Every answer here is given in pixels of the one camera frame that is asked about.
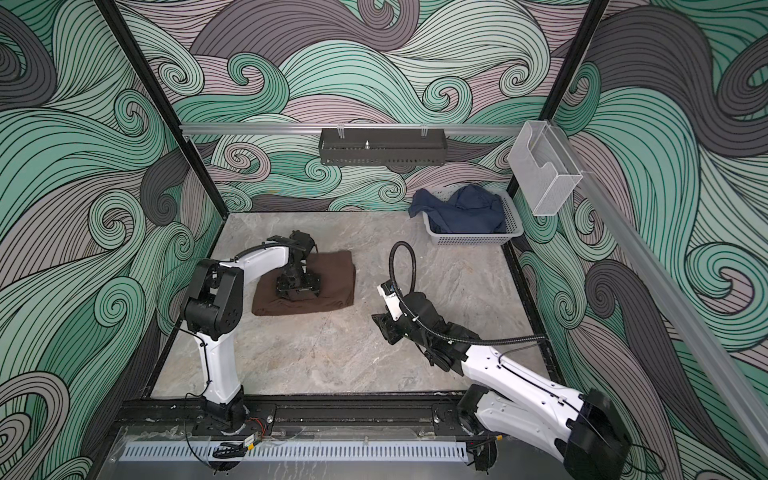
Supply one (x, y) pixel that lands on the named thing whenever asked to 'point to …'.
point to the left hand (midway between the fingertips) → (305, 292)
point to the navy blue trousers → (471, 209)
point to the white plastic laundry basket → (512, 220)
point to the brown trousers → (337, 283)
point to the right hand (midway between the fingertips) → (380, 313)
